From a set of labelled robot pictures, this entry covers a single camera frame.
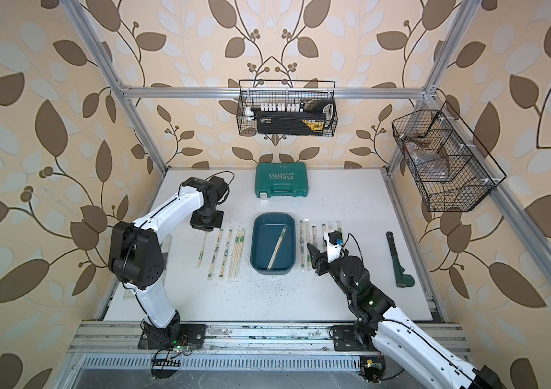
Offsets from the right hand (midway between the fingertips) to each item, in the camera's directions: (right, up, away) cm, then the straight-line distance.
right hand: (317, 242), depth 78 cm
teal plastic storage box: (-16, -6, +16) cm, 23 cm away
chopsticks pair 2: (+6, 0, +21) cm, 22 cm away
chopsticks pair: (+2, -1, +20) cm, 20 cm away
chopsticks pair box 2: (-14, -6, +15) cm, 22 cm away
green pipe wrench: (+31, -15, +6) cm, 35 cm away
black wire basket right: (+41, +23, -5) cm, 47 cm away
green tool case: (-12, +23, +33) cm, 42 cm away
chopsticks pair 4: (+12, +1, +21) cm, 25 cm away
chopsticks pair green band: (-34, -7, +15) cm, 38 cm away
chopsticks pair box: (-39, -3, +4) cm, 39 cm away
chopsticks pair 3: (+9, +2, +23) cm, 24 cm away
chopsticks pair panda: (-4, -5, +17) cm, 18 cm away
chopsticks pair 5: (-28, 0, +21) cm, 35 cm away
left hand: (-37, +4, +9) cm, 38 cm away
